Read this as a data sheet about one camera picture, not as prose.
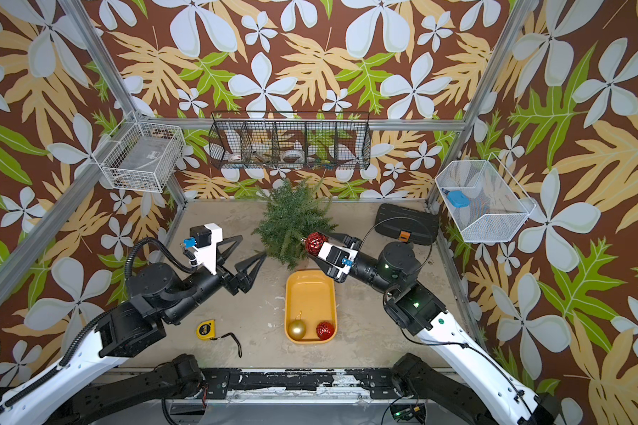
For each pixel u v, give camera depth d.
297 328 0.80
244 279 0.49
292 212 0.75
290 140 0.96
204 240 0.45
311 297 0.89
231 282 0.48
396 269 0.44
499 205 0.77
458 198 0.86
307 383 0.75
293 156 0.99
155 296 0.38
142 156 0.86
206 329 0.82
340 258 0.45
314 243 0.57
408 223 1.07
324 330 0.79
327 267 0.53
